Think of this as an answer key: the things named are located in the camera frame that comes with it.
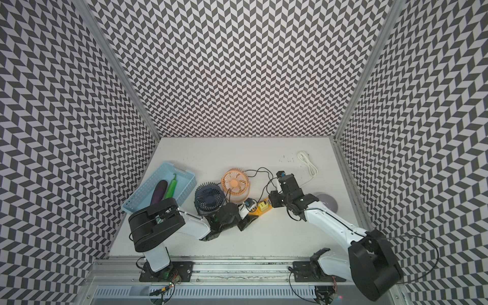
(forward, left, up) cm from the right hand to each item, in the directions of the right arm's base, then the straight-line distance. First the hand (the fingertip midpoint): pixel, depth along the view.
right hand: (274, 198), depth 86 cm
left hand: (-4, +11, -7) cm, 13 cm away
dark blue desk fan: (-1, +29, +2) cm, 30 cm away
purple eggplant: (+5, +55, -2) cm, 56 cm away
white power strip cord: (+19, -23, -5) cm, 30 cm away
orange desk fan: (+7, +18, 0) cm, 19 cm away
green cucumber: (+8, +51, -4) cm, 52 cm away
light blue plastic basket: (+2, +64, -3) cm, 64 cm away
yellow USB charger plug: (-4, +5, +1) cm, 7 cm away
